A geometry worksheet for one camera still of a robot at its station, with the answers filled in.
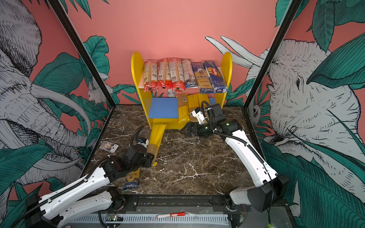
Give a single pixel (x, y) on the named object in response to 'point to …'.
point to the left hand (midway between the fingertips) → (154, 154)
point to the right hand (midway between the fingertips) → (185, 130)
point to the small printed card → (109, 146)
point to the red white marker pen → (173, 214)
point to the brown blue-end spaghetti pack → (132, 180)
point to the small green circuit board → (113, 217)
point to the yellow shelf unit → (158, 110)
